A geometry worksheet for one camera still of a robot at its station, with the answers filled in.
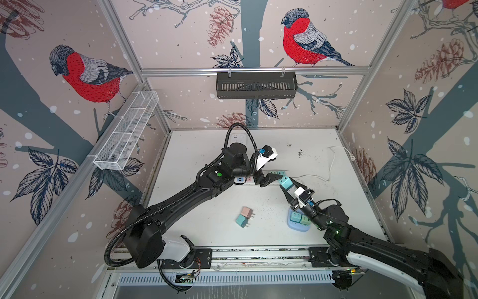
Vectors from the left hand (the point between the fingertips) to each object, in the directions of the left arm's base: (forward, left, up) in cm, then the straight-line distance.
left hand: (277, 167), depth 67 cm
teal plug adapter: (+12, -7, -23) cm, 27 cm away
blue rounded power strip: (-13, -10, -27) cm, 32 cm away
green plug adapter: (+12, -3, -22) cm, 25 cm away
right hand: (-3, -3, -6) cm, 8 cm away
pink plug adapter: (-6, +11, -29) cm, 31 cm away
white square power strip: (+41, +14, -27) cm, 51 cm away
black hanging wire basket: (+56, +5, -1) cm, 57 cm away
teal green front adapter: (-10, +14, -28) cm, 33 cm away
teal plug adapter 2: (-4, -3, -4) cm, 6 cm away
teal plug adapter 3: (-10, -10, -23) cm, 27 cm away
